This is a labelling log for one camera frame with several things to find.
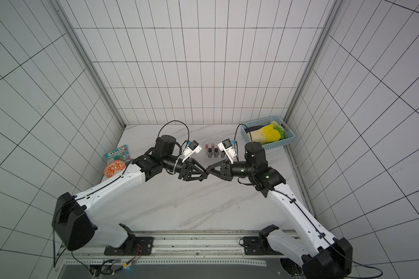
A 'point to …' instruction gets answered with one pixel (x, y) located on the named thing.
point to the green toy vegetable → (280, 128)
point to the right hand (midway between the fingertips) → (203, 172)
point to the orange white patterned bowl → (113, 167)
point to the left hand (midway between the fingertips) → (201, 177)
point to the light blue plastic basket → (290, 134)
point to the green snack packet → (121, 154)
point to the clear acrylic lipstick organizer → (216, 154)
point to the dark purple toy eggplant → (253, 128)
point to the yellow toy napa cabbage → (266, 135)
